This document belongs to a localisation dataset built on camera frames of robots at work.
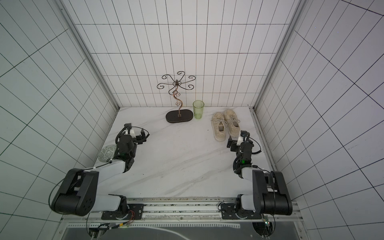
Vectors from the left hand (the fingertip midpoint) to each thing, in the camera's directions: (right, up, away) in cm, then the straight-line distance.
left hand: (135, 131), depth 90 cm
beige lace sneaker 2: (+64, +5, +11) cm, 65 cm away
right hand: (+65, -2, -1) cm, 65 cm away
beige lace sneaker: (+54, +5, +10) cm, 55 cm away
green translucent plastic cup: (+40, +18, +19) cm, 48 cm away
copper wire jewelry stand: (+24, +10, +23) cm, 35 cm away
